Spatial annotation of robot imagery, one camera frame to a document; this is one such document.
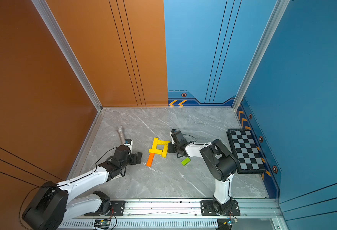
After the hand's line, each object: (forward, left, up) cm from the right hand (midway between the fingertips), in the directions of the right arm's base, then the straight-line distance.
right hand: (169, 146), depth 97 cm
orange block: (-10, +12, 0) cm, 15 cm away
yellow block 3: (-4, +9, +1) cm, 10 cm away
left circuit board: (-43, +33, -2) cm, 54 cm away
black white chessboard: (-3, -49, +3) cm, 49 cm away
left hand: (-6, +20, +5) cm, 22 cm away
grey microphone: (+11, +36, +4) cm, 37 cm away
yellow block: (+2, +10, +2) cm, 10 cm away
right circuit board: (-43, -29, -1) cm, 51 cm away
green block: (-11, -11, +1) cm, 15 cm away
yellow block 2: (+2, +4, +2) cm, 5 cm away
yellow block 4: (-4, +3, +1) cm, 5 cm away
